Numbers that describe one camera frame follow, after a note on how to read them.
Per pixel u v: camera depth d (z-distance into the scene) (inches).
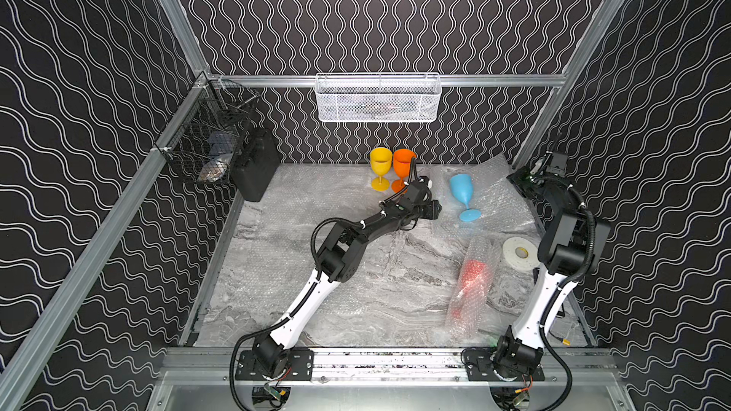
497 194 40.5
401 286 34.8
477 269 32.8
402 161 39.4
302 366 28.9
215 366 30.1
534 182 30.6
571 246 22.6
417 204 33.7
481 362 29.4
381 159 41.7
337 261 26.2
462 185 41.8
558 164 31.3
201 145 36.5
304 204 42.3
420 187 33.8
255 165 39.8
